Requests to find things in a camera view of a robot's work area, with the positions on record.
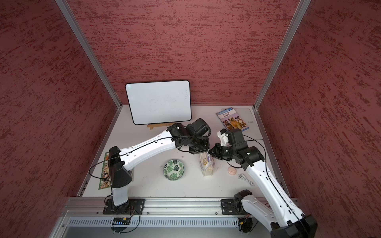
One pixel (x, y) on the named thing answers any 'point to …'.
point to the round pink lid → (231, 170)
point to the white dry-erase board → (159, 102)
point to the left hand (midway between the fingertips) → (207, 152)
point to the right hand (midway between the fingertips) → (208, 155)
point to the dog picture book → (231, 120)
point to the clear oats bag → (207, 163)
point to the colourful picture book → (105, 181)
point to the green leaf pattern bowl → (173, 169)
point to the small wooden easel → (151, 126)
